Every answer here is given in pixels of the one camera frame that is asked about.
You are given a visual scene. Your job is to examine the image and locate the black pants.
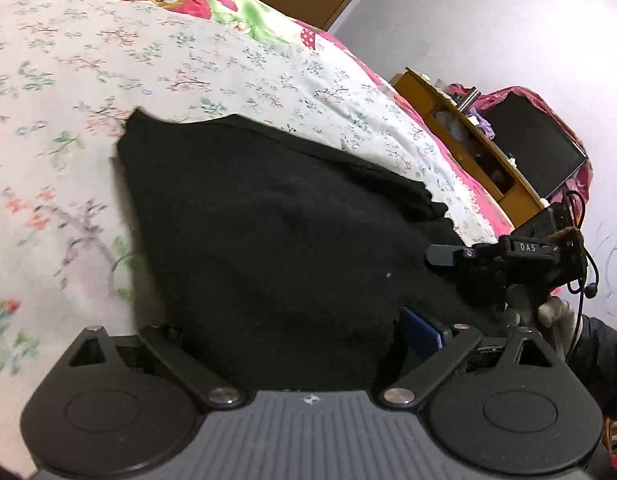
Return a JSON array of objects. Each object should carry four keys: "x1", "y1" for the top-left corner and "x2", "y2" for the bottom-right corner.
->
[{"x1": 118, "y1": 110, "x2": 501, "y2": 391}]

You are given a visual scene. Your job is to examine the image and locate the black sleeved right forearm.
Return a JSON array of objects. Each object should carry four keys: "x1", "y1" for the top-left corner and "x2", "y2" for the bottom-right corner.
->
[{"x1": 569, "y1": 315, "x2": 617, "y2": 422}]

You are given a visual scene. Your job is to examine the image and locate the white gloved right hand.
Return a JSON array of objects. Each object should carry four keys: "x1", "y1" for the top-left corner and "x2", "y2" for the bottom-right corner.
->
[{"x1": 537, "y1": 296, "x2": 581, "y2": 361}]

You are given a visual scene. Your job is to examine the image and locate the wooden bedside shelf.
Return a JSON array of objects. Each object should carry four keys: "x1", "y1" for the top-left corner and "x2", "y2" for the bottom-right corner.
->
[{"x1": 391, "y1": 70, "x2": 543, "y2": 226}]

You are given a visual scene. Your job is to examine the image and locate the black monitor screen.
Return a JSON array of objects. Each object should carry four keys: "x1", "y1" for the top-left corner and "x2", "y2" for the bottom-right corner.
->
[{"x1": 485, "y1": 93, "x2": 588, "y2": 200}]

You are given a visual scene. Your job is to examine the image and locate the floral pink bedsheet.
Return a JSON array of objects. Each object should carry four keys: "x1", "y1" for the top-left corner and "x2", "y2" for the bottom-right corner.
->
[{"x1": 0, "y1": 0, "x2": 512, "y2": 476}]

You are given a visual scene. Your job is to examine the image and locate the black cable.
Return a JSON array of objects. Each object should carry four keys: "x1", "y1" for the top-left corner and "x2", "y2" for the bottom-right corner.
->
[{"x1": 560, "y1": 186, "x2": 600, "y2": 361}]

